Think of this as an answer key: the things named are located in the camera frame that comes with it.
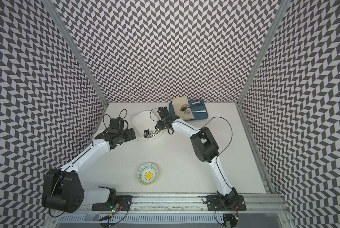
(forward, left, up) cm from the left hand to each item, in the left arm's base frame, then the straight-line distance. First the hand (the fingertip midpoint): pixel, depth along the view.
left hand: (129, 135), depth 88 cm
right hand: (+13, -19, -6) cm, 24 cm away
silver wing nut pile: (+7, -9, -9) cm, 15 cm away
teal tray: (+32, -47, -9) cm, 58 cm away
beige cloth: (+38, -30, -9) cm, 49 cm away
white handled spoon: (+27, -39, -9) cm, 48 cm away
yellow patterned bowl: (-20, -12, -10) cm, 25 cm away
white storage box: (+18, -5, -9) cm, 20 cm away
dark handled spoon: (+29, -36, -8) cm, 47 cm away
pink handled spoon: (+34, -37, -9) cm, 51 cm away
